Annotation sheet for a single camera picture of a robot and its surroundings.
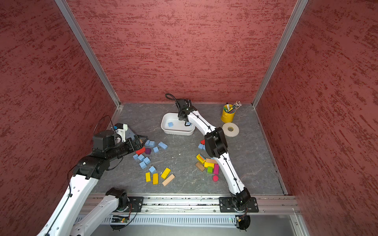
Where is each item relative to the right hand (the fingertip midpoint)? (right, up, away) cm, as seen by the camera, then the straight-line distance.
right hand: (187, 117), depth 105 cm
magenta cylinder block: (+18, -35, -22) cm, 45 cm away
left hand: (-21, -13, -33) cm, 42 cm away
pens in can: (+31, +6, -4) cm, 32 cm away
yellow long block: (-12, -33, -20) cm, 40 cm away
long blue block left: (-16, -18, -10) cm, 26 cm away
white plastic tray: (-6, -8, -4) cm, 11 cm away
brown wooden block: (+9, -30, -17) cm, 36 cm away
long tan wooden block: (-10, -36, -23) cm, 44 cm away
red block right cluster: (+11, -17, -8) cm, 22 cm away
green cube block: (+14, -31, -21) cm, 40 cm away
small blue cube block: (-13, -5, +4) cm, 14 cm away
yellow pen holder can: (+29, 0, -2) cm, 29 cm away
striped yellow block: (+9, -25, -17) cm, 32 cm away
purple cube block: (-24, -21, -14) cm, 35 cm away
